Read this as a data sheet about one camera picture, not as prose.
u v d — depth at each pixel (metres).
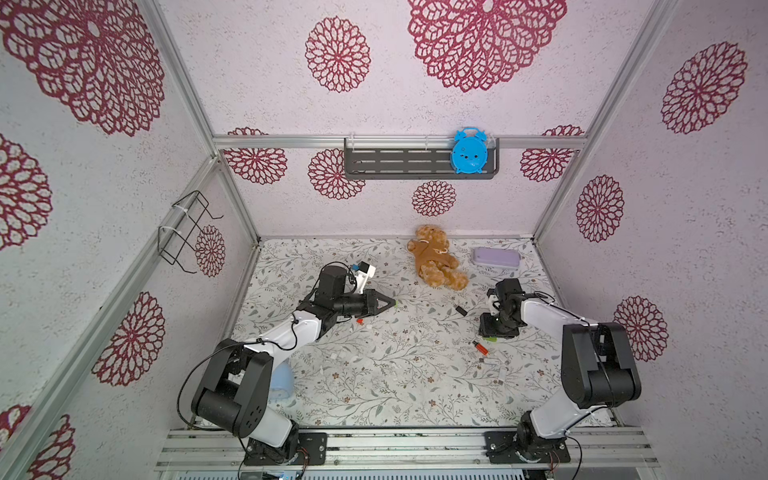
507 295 0.76
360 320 0.97
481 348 0.92
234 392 0.44
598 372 0.47
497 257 1.10
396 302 0.92
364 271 0.79
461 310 1.00
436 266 1.02
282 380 0.75
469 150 0.88
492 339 0.92
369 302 0.73
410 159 0.94
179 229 0.75
